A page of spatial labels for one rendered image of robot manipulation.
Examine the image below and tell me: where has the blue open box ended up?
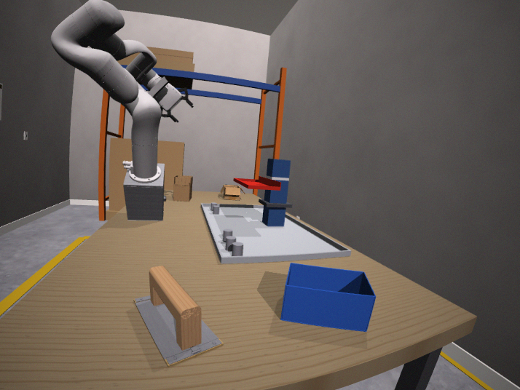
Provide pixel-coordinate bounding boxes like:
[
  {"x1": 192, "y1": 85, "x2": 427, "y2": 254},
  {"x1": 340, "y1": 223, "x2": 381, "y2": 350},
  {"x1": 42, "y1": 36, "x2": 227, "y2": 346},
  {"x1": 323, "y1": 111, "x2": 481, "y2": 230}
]
[{"x1": 281, "y1": 263, "x2": 376, "y2": 332}]

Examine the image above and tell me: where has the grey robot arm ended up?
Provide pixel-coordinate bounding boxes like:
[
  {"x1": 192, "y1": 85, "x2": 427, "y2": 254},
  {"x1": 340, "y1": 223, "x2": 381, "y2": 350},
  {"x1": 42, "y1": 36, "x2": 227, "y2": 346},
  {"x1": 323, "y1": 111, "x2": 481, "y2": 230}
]
[{"x1": 51, "y1": 0, "x2": 169, "y2": 183}]

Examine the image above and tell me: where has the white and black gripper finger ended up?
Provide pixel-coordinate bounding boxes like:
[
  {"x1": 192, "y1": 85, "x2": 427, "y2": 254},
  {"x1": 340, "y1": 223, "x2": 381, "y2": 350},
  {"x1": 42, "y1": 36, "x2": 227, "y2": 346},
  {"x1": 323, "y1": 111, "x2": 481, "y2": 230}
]
[
  {"x1": 160, "y1": 106, "x2": 178, "y2": 122},
  {"x1": 177, "y1": 87, "x2": 194, "y2": 108}
]

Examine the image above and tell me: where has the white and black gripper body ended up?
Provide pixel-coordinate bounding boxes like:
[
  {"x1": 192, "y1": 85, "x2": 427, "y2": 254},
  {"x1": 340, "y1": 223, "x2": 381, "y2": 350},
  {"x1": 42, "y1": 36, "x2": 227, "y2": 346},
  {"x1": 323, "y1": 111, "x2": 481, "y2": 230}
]
[{"x1": 154, "y1": 83, "x2": 183, "y2": 111}]

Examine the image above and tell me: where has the sanding float with wooden handle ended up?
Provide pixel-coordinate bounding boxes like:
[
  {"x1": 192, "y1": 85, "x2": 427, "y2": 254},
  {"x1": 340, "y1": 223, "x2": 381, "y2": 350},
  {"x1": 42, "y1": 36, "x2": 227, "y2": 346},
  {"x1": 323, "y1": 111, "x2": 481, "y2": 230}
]
[{"x1": 133, "y1": 266, "x2": 224, "y2": 367}]

